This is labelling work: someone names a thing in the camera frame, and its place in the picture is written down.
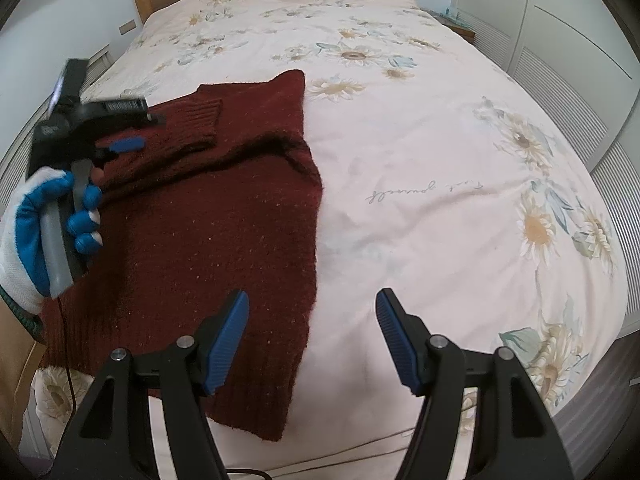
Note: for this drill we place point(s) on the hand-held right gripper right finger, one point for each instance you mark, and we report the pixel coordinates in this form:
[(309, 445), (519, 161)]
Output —
[(397, 345)]

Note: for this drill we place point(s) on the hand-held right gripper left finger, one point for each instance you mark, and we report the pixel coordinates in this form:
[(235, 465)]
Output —
[(227, 345)]

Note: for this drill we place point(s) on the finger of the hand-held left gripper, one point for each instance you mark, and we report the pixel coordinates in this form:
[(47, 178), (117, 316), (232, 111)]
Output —
[(125, 146)]

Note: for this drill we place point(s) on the dark red knit sweater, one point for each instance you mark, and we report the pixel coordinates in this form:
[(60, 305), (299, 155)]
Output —
[(200, 240)]

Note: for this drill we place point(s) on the person's left hand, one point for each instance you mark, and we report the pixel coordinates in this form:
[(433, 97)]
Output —
[(25, 240)]

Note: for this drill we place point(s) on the floral duvet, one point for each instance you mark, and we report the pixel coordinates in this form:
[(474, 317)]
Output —
[(425, 160)]

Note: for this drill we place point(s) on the grey mattress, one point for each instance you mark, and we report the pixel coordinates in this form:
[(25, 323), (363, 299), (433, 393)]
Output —
[(585, 410)]

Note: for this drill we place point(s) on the wooden nightstand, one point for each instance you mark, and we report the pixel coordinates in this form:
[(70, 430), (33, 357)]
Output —
[(462, 32)]

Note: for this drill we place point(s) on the wall switch plate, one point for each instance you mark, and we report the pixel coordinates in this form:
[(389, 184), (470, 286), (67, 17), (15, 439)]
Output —
[(127, 26)]

